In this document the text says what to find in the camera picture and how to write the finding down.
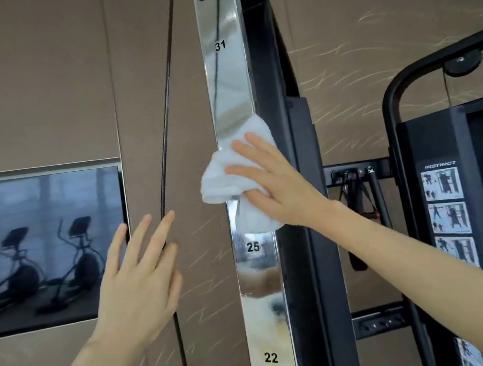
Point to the strip of exercise pictogram stickers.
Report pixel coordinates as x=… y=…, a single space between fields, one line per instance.
x=447 y=215

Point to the person's left hand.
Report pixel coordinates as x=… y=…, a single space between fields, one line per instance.
x=140 y=294

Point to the person's right forearm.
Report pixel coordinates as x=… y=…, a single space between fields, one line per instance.
x=446 y=275

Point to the white cleaning cloth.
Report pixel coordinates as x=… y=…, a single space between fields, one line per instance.
x=218 y=180

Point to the black straight attachment bar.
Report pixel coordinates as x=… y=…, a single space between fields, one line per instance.
x=380 y=199

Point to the chrome numbered rail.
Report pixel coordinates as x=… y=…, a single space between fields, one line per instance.
x=226 y=77

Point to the wall-mounted black screen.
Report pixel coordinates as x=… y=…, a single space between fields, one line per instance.
x=44 y=245

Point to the person's right hand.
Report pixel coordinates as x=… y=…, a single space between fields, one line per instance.
x=290 y=195

